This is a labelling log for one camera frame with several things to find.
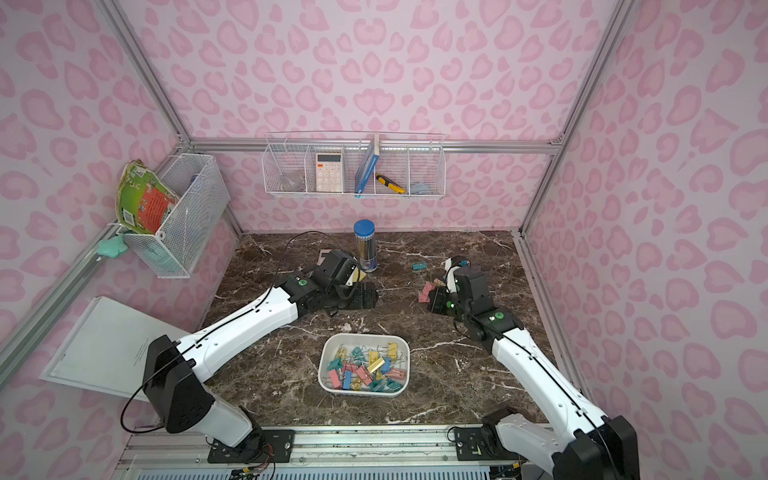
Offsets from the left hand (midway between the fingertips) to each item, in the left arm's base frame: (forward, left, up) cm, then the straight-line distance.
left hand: (365, 291), depth 81 cm
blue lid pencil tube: (+24, +2, -1) cm, 24 cm away
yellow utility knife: (+37, -5, +8) cm, 38 cm away
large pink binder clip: (-1, -16, -1) cm, 16 cm away
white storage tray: (-14, 0, -15) cm, 21 cm away
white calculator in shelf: (+37, +13, +12) cm, 41 cm away
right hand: (-1, -16, +1) cm, 17 cm away
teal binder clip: (+23, -17, -18) cm, 33 cm away
